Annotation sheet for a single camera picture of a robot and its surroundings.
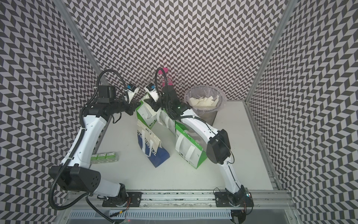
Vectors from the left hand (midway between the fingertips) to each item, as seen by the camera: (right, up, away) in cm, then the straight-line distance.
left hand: (139, 104), depth 76 cm
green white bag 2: (+11, -17, +23) cm, 31 cm away
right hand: (+4, +3, +2) cm, 5 cm away
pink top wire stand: (+13, +20, +37) cm, 44 cm away
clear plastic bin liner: (+38, +10, +16) cm, 43 cm away
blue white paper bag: (+7, -21, -5) cm, 23 cm away
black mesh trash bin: (+39, +3, +17) cm, 43 cm away
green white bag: (+3, -5, +6) cm, 9 cm away
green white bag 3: (+28, -22, -7) cm, 36 cm away
